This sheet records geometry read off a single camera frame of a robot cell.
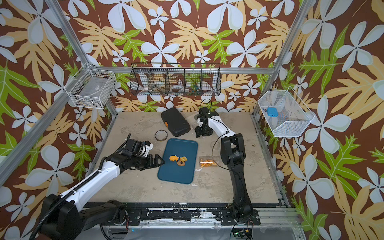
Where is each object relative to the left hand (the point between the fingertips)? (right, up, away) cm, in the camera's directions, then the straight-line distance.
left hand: (160, 161), depth 81 cm
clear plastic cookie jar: (+22, +22, +14) cm, 34 cm away
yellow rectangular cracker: (+12, -1, +12) cm, 17 cm away
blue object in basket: (+65, +28, +4) cm, 71 cm away
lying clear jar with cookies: (+27, -3, +10) cm, 29 cm away
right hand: (+23, +14, +21) cm, 34 cm away
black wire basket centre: (+20, +50, +15) cm, 56 cm away
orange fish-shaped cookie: (+6, -1, +12) cm, 13 cm away
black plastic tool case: (+6, +23, +26) cm, 36 cm away
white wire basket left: (-41, +42, +4) cm, 58 cm away
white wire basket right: (+71, +25, -4) cm, 76 cm away
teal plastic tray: (+4, -8, +9) cm, 13 cm away
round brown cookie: (+11, -4, +11) cm, 16 cm away
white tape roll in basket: (+8, +46, +17) cm, 50 cm away
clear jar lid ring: (-4, +13, +24) cm, 28 cm away
